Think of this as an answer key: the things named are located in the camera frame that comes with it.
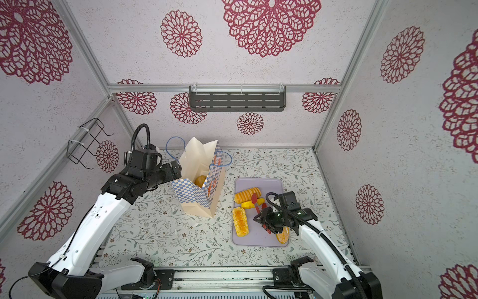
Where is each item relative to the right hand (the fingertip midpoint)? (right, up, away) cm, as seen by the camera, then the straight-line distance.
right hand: (257, 219), depth 79 cm
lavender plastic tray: (+1, -10, +7) cm, 12 cm away
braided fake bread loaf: (-4, +8, +16) cm, 18 cm away
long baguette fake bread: (-29, +15, +21) cm, 39 cm away
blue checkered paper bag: (-22, +14, -8) cm, 27 cm away
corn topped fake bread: (-7, -3, +7) cm, 10 cm away
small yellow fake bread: (-3, +3, +12) cm, 12 cm away
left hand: (-35, +20, -4) cm, 40 cm away
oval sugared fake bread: (+12, -9, +3) cm, 15 cm away
